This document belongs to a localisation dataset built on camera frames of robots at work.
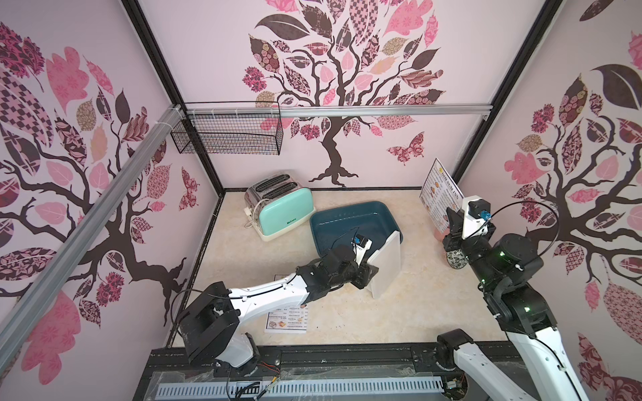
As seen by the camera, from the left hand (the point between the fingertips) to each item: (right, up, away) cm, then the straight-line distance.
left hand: (374, 272), depth 77 cm
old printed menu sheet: (-28, -17, +5) cm, 33 cm away
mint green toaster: (-34, +22, +16) cm, 43 cm away
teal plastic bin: (-9, +13, +33) cm, 37 cm away
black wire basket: (-53, +51, +18) cm, 76 cm away
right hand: (+17, +20, -17) cm, 31 cm away
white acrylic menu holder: (+6, +2, +7) cm, 10 cm away
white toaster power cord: (-45, +19, +17) cm, 52 cm away
